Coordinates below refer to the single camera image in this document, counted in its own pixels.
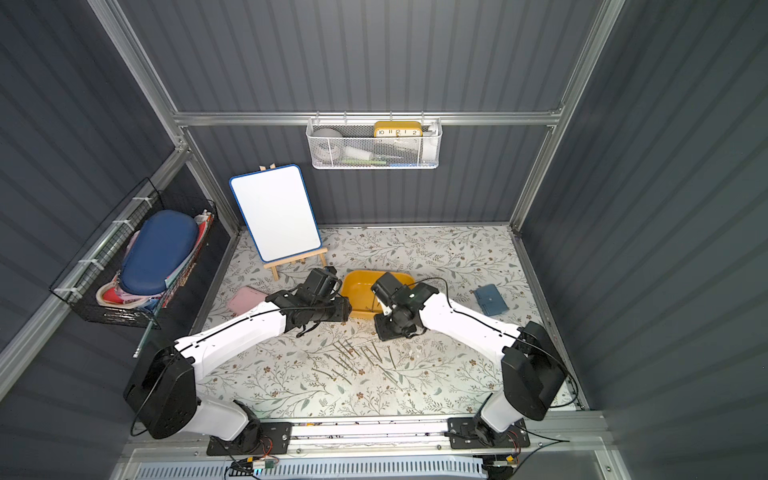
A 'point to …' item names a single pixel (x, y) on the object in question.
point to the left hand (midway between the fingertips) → (345, 308)
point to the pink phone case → (245, 299)
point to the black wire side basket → (90, 286)
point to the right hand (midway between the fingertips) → (388, 329)
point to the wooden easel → (275, 265)
